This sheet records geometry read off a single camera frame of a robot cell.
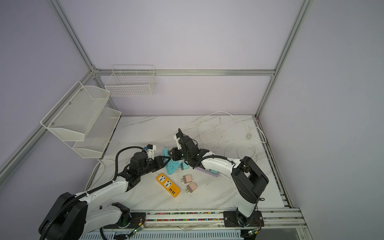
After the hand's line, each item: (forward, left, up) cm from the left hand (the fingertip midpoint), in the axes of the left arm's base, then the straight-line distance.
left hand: (169, 159), depth 83 cm
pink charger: (-7, -10, -9) cm, 16 cm away
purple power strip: (-4, -24, -8) cm, 26 cm away
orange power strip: (-11, 0, -8) cm, 14 cm away
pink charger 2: (-12, -13, -9) cm, 20 cm away
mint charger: (0, -9, -9) cm, 13 cm away
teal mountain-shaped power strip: (-3, -2, -1) cm, 4 cm away
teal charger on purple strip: (-4, -26, -6) cm, 27 cm away
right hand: (+3, 0, +3) cm, 4 cm away
